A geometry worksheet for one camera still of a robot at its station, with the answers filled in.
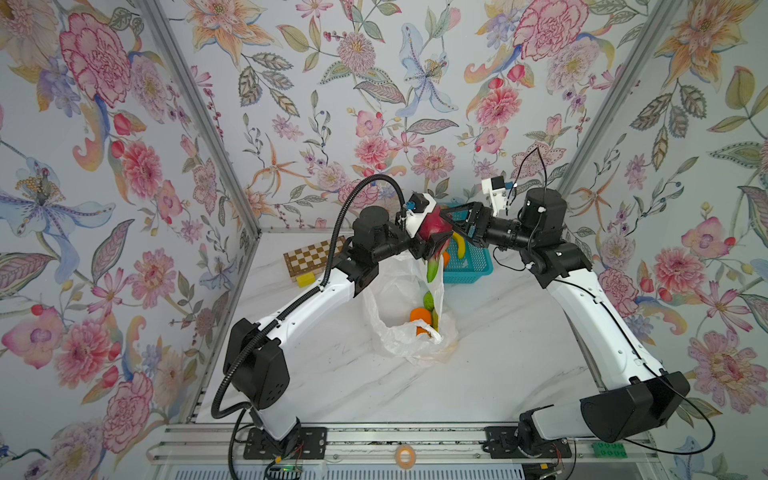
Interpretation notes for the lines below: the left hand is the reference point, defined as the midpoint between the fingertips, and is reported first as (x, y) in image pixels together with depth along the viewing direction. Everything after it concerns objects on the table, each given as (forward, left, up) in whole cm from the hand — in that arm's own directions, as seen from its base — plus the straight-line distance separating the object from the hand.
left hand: (444, 223), depth 68 cm
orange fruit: (-1, +2, -40) cm, 40 cm away
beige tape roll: (-41, +7, -39) cm, 57 cm away
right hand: (-1, 0, +2) cm, 2 cm away
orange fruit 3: (+19, -9, -35) cm, 41 cm away
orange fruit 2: (-21, +6, -11) cm, 24 cm away
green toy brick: (-40, -40, -37) cm, 68 cm away
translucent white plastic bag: (+4, +7, -39) cm, 40 cm away
